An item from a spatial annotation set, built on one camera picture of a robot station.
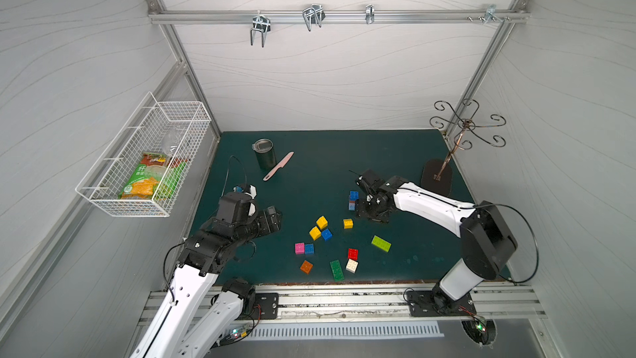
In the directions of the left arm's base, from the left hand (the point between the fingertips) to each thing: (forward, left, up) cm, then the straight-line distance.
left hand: (272, 218), depth 71 cm
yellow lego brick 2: (+8, -14, -19) cm, 25 cm away
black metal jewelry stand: (+29, -62, -16) cm, 70 cm away
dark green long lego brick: (-9, -19, -20) cm, 29 cm away
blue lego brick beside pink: (-2, -10, -19) cm, 21 cm away
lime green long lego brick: (+1, -35, -20) cm, 41 cm away
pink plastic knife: (+34, +5, -19) cm, 40 cm away
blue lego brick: (+3, -16, -18) cm, 24 cm away
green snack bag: (+4, +28, +15) cm, 32 cm away
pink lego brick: (-2, -7, -19) cm, 20 cm away
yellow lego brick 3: (+3, -12, -18) cm, 22 cm away
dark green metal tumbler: (+35, +11, -9) cm, 38 cm away
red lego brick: (-4, -25, -18) cm, 31 cm away
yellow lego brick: (+7, -24, -18) cm, 30 cm away
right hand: (+9, -29, -14) cm, 34 cm away
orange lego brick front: (-8, -10, -19) cm, 23 cm away
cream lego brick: (-7, -24, -19) cm, 31 cm away
